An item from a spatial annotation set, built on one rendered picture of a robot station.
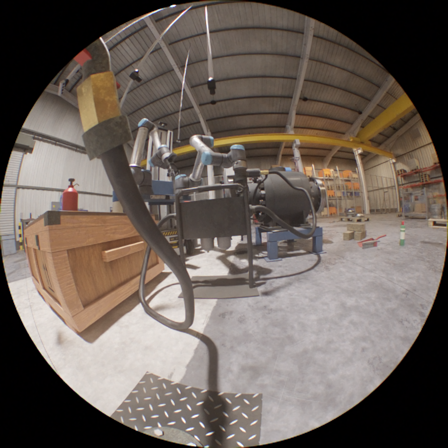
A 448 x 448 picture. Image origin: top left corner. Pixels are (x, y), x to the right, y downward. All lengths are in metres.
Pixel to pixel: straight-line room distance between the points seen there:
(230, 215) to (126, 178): 0.61
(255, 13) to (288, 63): 3.28
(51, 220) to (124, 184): 0.43
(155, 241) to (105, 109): 0.18
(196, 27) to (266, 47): 3.24
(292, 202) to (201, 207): 0.94
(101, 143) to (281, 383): 0.52
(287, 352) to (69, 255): 0.76
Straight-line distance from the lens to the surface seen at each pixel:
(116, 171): 0.17
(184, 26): 8.27
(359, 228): 2.18
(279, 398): 0.41
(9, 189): 8.68
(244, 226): 0.73
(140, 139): 1.62
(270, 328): 0.56
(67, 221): 0.59
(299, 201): 1.46
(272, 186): 1.38
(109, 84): 0.18
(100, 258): 0.70
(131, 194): 0.18
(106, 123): 0.16
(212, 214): 0.73
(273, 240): 1.24
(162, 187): 1.79
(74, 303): 0.62
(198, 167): 1.66
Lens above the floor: 0.39
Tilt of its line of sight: 2 degrees down
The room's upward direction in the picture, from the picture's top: 5 degrees counter-clockwise
